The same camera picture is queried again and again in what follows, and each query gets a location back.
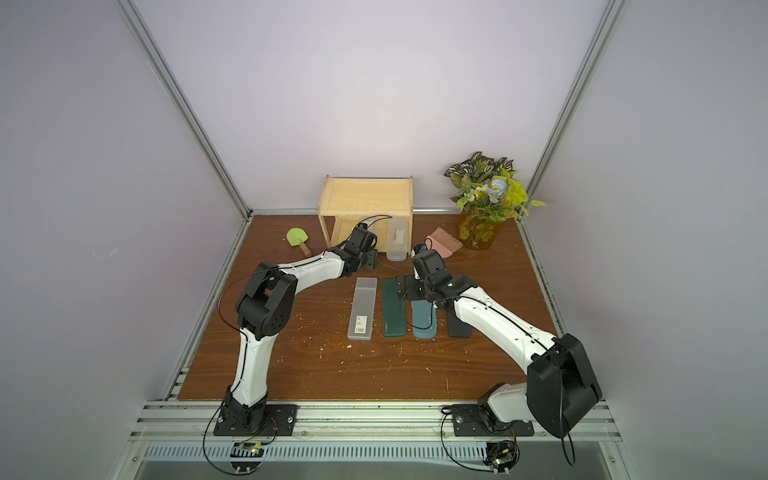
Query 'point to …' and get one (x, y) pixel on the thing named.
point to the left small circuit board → (246, 450)
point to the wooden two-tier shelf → (347, 201)
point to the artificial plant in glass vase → (487, 194)
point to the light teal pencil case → (423, 316)
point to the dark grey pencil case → (458, 328)
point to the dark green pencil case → (394, 312)
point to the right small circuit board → (501, 455)
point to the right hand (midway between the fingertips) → (412, 277)
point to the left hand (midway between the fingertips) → (371, 252)
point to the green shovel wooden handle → (297, 237)
